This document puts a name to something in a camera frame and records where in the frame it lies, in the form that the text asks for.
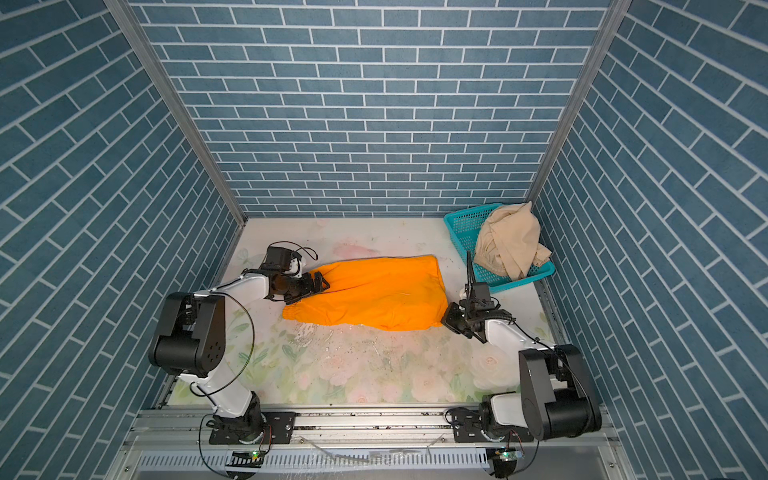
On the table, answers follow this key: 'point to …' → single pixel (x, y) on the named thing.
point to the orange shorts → (382, 294)
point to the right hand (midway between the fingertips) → (439, 314)
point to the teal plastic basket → (463, 227)
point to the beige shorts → (507, 241)
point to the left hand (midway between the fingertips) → (318, 287)
